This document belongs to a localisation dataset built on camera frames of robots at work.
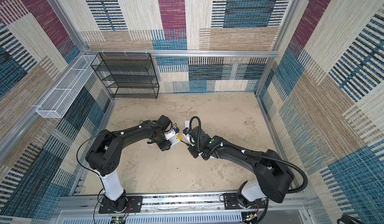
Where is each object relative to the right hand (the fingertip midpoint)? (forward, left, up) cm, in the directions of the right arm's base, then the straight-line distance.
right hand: (194, 148), depth 85 cm
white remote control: (+8, +12, -5) cm, 15 cm away
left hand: (+7, +17, -6) cm, 20 cm away
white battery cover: (+20, +4, -6) cm, 22 cm away
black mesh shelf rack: (+54, +47, +10) cm, 72 cm away
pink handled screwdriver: (+9, +8, -5) cm, 13 cm away
